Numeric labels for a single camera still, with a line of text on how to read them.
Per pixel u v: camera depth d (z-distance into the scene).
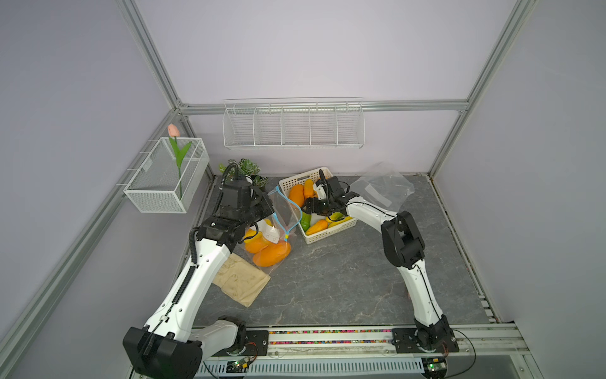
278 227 0.76
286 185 1.11
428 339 0.64
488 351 0.73
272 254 0.86
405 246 0.60
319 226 0.96
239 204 0.54
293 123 0.97
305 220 0.99
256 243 0.87
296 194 1.09
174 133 0.79
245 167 0.89
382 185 1.04
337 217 0.96
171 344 0.37
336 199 0.81
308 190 1.07
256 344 0.73
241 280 0.87
